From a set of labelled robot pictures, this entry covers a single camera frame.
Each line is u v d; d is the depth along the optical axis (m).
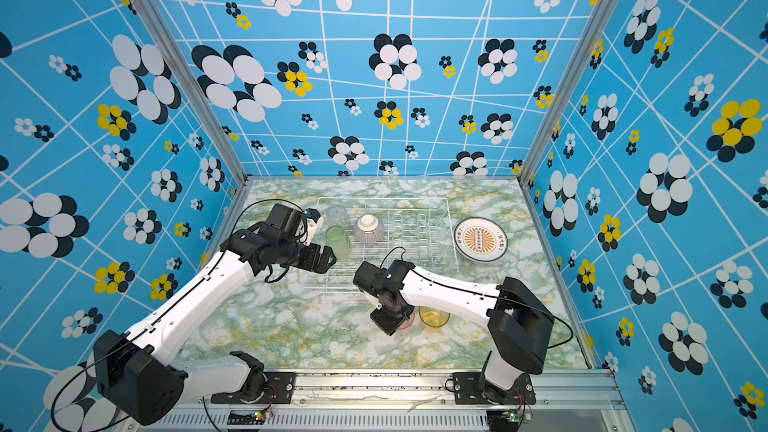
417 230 1.05
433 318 0.84
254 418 0.70
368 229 0.96
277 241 0.59
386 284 0.57
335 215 0.98
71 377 0.36
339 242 0.90
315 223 0.72
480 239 0.99
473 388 0.72
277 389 0.73
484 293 0.46
